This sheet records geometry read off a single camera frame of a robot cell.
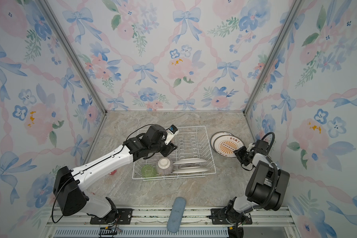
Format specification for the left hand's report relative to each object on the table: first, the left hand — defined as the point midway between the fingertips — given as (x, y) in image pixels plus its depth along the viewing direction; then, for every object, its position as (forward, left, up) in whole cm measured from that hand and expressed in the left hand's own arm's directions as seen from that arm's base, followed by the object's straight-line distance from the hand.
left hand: (174, 142), depth 77 cm
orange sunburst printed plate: (+10, -33, -18) cm, 39 cm away
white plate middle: (-6, -8, -8) cm, 13 cm away
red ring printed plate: (+19, -29, -18) cm, 39 cm away
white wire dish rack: (+16, -12, -24) cm, 31 cm away
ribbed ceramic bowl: (-7, +5, -15) cm, 17 cm away
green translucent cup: (-12, +13, -11) cm, 21 cm away
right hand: (+4, -38, -16) cm, 42 cm away
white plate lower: (-12, -8, -7) cm, 16 cm away
